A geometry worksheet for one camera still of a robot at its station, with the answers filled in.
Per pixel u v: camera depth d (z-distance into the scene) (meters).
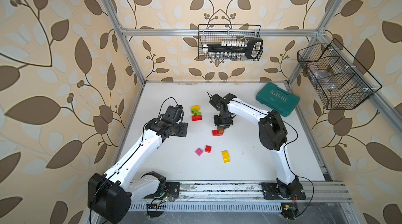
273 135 0.55
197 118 0.99
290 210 0.72
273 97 1.05
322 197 0.72
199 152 0.86
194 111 1.02
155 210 0.69
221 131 0.91
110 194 0.38
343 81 0.72
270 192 0.73
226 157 0.84
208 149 0.86
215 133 0.92
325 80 0.70
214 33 0.91
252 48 0.84
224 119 0.80
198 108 1.05
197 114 1.00
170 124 0.57
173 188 0.76
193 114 1.01
